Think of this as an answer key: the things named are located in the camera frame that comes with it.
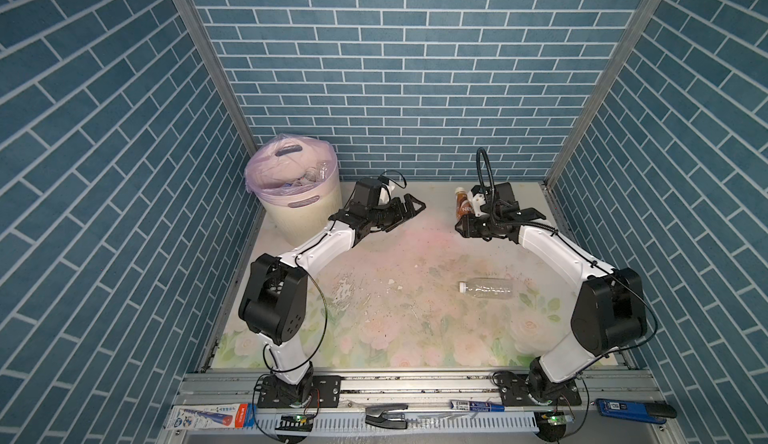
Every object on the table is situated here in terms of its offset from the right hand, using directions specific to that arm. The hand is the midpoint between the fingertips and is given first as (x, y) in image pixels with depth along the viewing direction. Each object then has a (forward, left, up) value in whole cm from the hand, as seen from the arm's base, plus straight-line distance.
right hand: (460, 222), depth 89 cm
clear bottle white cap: (-14, -10, -14) cm, 22 cm away
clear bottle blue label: (+9, +45, +9) cm, 46 cm away
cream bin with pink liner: (+10, +53, +4) cm, 54 cm away
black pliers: (-49, +17, -13) cm, 53 cm away
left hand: (-1, +13, +6) cm, 14 cm away
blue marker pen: (-45, -4, -14) cm, 47 cm away
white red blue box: (-52, +59, -13) cm, 80 cm away
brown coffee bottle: (+7, 0, +4) cm, 8 cm away
